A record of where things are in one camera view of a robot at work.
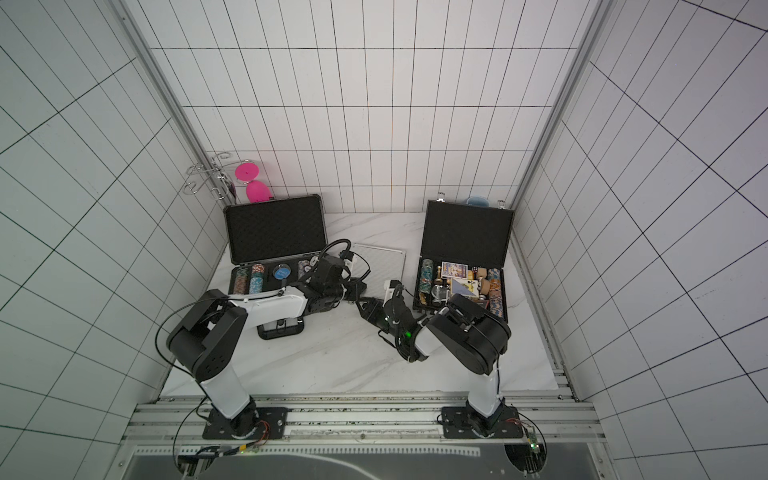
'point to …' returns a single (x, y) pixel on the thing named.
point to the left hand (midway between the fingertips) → (362, 295)
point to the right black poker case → (464, 253)
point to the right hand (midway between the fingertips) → (361, 294)
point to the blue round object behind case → (478, 201)
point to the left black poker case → (269, 243)
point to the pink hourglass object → (247, 172)
